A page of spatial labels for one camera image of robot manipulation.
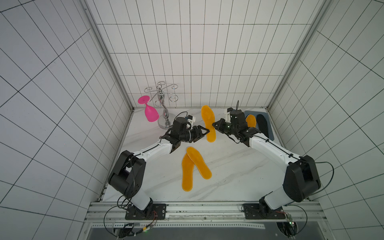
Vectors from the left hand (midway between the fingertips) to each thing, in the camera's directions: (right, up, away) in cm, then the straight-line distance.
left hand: (206, 135), depth 82 cm
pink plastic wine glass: (-34, +12, +11) cm, 38 cm away
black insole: (+44, +5, +26) cm, 51 cm away
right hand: (+1, +6, +1) cm, 6 cm away
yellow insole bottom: (-11, -22, +3) cm, 25 cm away
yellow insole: (+36, +8, +28) cm, 46 cm away
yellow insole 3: (-2, -20, +8) cm, 21 cm away
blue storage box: (+42, +13, +32) cm, 55 cm away
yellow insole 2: (+2, +10, +4) cm, 11 cm away
